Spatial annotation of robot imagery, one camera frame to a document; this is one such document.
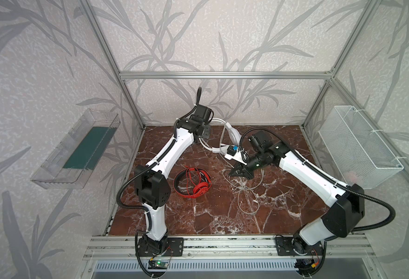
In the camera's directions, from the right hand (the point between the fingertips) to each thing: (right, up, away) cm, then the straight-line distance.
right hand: (231, 167), depth 75 cm
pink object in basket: (+51, -4, -2) cm, 51 cm away
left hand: (-13, +20, +12) cm, 27 cm away
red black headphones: (-29, -11, +15) cm, 34 cm away
